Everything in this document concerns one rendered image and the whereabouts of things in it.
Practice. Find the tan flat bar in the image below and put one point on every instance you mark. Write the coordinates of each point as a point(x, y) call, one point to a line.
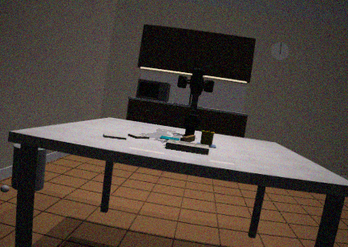
point(188, 138)

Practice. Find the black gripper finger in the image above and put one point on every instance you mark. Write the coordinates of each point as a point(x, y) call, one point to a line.
point(208, 83)
point(184, 81)

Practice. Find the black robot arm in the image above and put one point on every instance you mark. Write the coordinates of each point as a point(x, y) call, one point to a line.
point(192, 114)

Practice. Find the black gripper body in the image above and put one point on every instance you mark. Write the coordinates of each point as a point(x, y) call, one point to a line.
point(196, 84)

